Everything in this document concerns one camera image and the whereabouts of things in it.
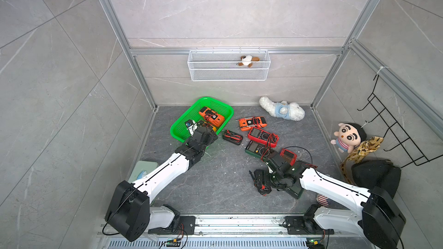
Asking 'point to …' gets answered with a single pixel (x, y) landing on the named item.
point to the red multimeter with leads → (263, 137)
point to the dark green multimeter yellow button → (259, 150)
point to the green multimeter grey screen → (296, 190)
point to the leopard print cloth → (359, 154)
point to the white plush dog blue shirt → (283, 110)
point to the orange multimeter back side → (247, 123)
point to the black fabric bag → (370, 173)
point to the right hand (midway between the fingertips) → (263, 182)
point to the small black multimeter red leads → (261, 179)
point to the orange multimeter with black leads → (212, 116)
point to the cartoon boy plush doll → (348, 135)
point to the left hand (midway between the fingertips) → (208, 130)
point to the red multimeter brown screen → (288, 155)
